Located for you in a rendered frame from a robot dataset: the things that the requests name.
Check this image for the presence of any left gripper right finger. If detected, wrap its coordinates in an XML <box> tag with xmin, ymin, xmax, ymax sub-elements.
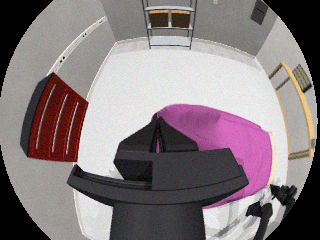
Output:
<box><xmin>159</xmin><ymin>116</ymin><xmax>199</xmax><ymax>152</ymax></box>

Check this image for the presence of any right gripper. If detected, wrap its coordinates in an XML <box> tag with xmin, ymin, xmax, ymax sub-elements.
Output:
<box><xmin>271</xmin><ymin>184</ymin><xmax>284</xmax><ymax>201</ymax></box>

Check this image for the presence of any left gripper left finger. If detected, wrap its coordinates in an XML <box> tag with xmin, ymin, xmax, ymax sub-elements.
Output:
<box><xmin>116</xmin><ymin>116</ymin><xmax>157</xmax><ymax>152</ymax></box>

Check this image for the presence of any magenta pillowcase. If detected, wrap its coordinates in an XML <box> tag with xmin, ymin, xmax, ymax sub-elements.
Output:
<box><xmin>151</xmin><ymin>104</ymin><xmax>272</xmax><ymax>209</ymax></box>

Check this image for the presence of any cream pillow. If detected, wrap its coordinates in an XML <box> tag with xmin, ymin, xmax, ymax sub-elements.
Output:
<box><xmin>263</xmin><ymin>131</ymin><xmax>277</xmax><ymax>189</ymax></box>

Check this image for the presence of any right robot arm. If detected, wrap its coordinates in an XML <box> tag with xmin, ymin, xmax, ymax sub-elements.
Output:
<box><xmin>245</xmin><ymin>185</ymin><xmax>297</xmax><ymax>240</ymax></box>

